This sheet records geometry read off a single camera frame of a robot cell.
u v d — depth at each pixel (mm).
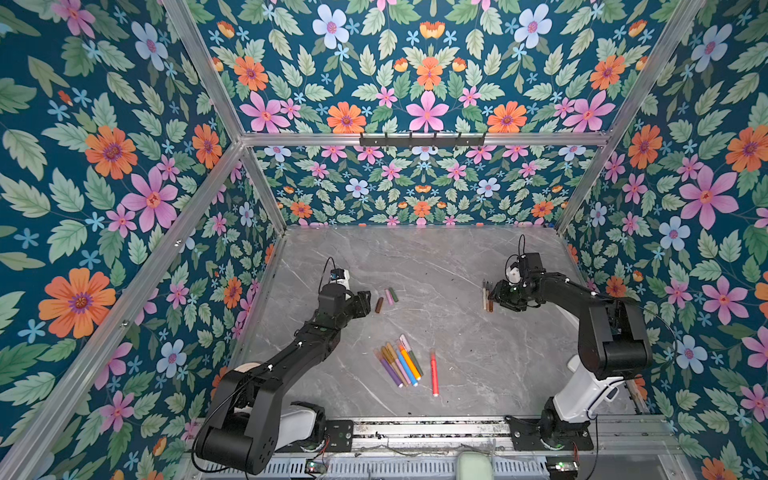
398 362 857
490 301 966
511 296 842
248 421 415
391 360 859
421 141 932
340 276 776
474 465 666
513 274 910
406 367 841
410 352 877
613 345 489
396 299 985
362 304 779
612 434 750
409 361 858
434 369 840
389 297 985
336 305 653
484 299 983
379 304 983
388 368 842
